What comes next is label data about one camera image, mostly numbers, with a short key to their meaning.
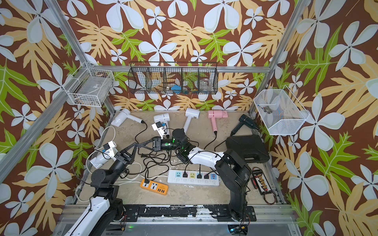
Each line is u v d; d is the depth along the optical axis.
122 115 1.12
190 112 1.11
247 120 1.11
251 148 0.94
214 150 0.55
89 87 0.85
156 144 0.65
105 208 0.57
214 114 1.11
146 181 0.81
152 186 0.80
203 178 0.84
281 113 0.84
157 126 0.70
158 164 0.88
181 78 0.91
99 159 0.89
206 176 0.82
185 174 0.83
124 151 0.66
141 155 0.93
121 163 0.63
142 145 0.69
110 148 0.65
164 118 1.10
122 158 0.63
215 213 0.75
